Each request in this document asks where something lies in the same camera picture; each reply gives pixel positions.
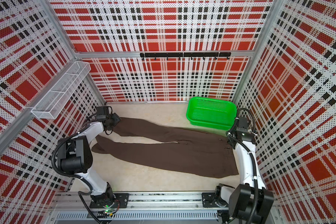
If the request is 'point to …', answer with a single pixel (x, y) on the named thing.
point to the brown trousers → (190, 151)
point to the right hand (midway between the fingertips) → (232, 135)
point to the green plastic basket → (214, 113)
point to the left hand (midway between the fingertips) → (118, 119)
